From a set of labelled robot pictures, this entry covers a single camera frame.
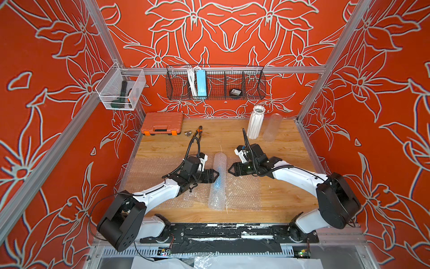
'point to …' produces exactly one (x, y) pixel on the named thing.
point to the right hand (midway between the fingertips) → (229, 170)
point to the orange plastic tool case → (160, 123)
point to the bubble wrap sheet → (145, 172)
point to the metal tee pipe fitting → (188, 133)
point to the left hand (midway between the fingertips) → (214, 173)
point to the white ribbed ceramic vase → (256, 121)
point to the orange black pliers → (199, 131)
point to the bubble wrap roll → (225, 193)
